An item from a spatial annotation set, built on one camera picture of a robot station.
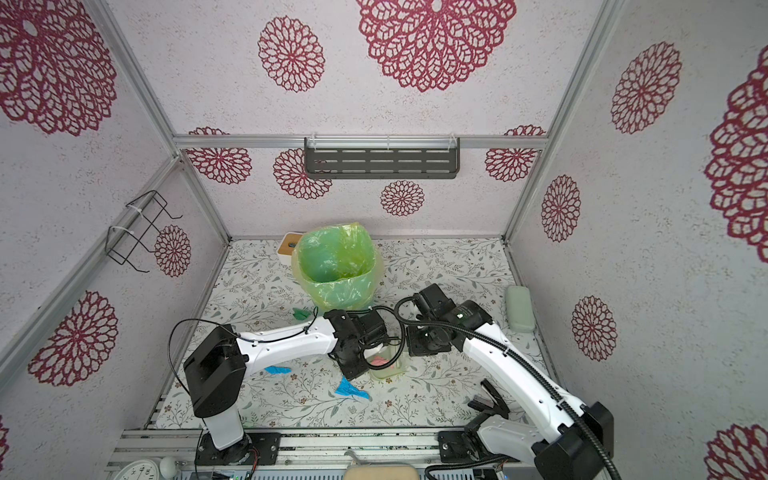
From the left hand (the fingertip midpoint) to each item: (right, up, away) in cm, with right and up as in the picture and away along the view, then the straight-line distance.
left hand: (351, 372), depth 82 cm
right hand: (+15, +10, -7) cm, 20 cm away
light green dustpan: (+12, +8, -16) cm, 22 cm away
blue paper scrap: (-2, -5, +1) cm, 5 cm away
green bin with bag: (-7, +29, +15) cm, 33 cm away
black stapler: (+39, -8, -3) cm, 40 cm away
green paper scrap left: (-18, +14, +15) cm, 27 cm away
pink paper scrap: (+8, +7, -14) cm, 17 cm away
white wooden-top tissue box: (-28, +37, +30) cm, 55 cm away
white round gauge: (-46, -17, -15) cm, 51 cm away
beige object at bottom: (+8, -17, -15) cm, 24 cm away
